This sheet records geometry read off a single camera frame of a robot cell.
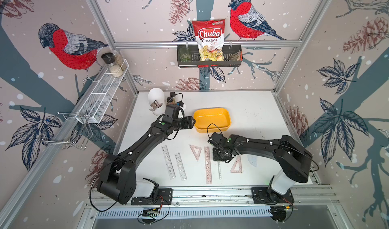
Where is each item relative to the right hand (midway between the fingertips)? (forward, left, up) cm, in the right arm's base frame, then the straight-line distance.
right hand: (215, 157), depth 86 cm
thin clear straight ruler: (-8, -2, -1) cm, 8 cm away
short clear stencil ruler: (-6, +20, -1) cm, 21 cm away
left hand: (+16, +13, +17) cm, 26 cm away
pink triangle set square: (+1, +11, -1) cm, 11 cm away
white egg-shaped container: (+37, +42, +7) cm, 57 cm away
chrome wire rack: (-5, +61, +36) cm, 71 cm away
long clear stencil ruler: (-4, +27, -1) cm, 27 cm away
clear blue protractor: (0, -22, -1) cm, 22 cm away
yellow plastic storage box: (+25, +3, +1) cm, 25 cm away
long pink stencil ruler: (-5, +4, 0) cm, 6 cm away
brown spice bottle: (+36, +31, +9) cm, 48 cm away
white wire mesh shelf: (+18, +61, +32) cm, 71 cm away
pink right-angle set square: (-5, -12, -1) cm, 13 cm away
